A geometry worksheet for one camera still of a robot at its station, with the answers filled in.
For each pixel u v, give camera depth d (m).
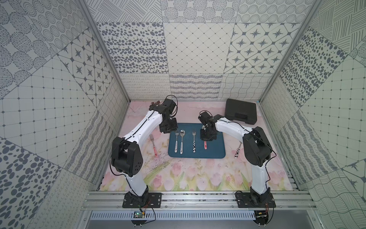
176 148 0.93
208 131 0.81
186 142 0.96
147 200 0.72
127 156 0.46
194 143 0.94
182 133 0.98
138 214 0.71
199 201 0.76
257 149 0.52
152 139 0.98
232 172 0.84
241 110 1.13
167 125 0.73
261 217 0.72
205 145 0.91
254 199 0.65
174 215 0.70
